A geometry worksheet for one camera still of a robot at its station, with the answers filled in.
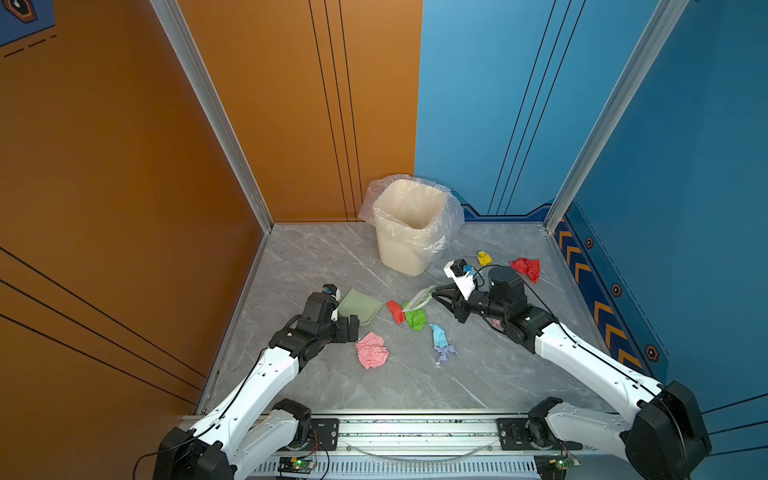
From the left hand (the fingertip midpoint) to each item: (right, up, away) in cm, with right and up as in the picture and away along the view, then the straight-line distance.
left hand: (344, 319), depth 84 cm
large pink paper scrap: (+8, -9, +1) cm, 12 cm away
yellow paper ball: (+47, +17, +24) cm, 55 cm away
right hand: (+24, +9, -7) cm, 27 cm away
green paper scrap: (+21, -2, +9) cm, 23 cm away
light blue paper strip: (+28, -6, +5) cm, 29 cm away
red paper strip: (+15, 0, +9) cm, 18 cm away
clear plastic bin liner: (+33, +29, +6) cm, 44 cm away
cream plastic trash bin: (+20, +31, +21) cm, 42 cm away
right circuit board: (+52, -32, -13) cm, 63 cm away
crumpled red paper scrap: (+62, +14, +21) cm, 67 cm away
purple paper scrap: (+29, -10, +1) cm, 30 cm away
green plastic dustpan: (+3, +2, +13) cm, 13 cm away
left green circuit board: (-10, -32, -13) cm, 36 cm away
